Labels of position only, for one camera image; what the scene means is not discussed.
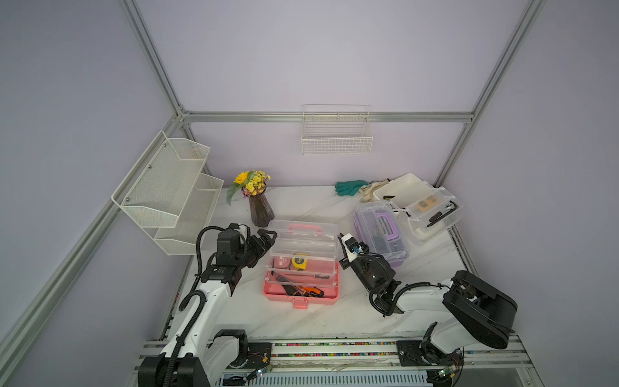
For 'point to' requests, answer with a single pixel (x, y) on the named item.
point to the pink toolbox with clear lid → (318, 284)
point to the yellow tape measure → (300, 263)
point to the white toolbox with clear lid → (426, 209)
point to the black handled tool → (291, 290)
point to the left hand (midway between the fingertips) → (270, 243)
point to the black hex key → (445, 215)
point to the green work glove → (350, 188)
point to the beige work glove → (367, 191)
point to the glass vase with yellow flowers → (253, 185)
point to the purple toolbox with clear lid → (380, 229)
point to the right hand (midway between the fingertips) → (341, 237)
